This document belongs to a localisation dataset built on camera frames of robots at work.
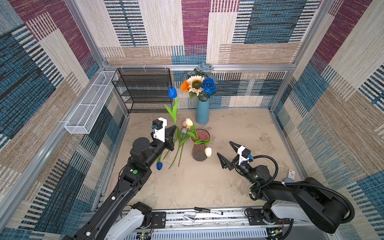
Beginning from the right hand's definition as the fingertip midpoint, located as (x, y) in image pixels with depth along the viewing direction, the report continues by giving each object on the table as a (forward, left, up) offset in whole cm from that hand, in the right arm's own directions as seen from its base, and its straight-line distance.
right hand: (223, 148), depth 76 cm
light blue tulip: (+18, +23, -19) cm, 35 cm away
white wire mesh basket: (+23, +81, -1) cm, 85 cm away
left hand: (+3, +22, +16) cm, 28 cm away
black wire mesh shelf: (+51, +49, -1) cm, 71 cm away
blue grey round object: (-10, -37, -19) cm, 43 cm away
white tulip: (-3, +8, +5) cm, 10 cm away
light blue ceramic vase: (+33, +8, -7) cm, 34 cm away
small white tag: (-7, -40, -19) cm, 45 cm away
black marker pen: (-24, +8, -19) cm, 32 cm away
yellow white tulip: (+9, +16, +10) cm, 21 cm away
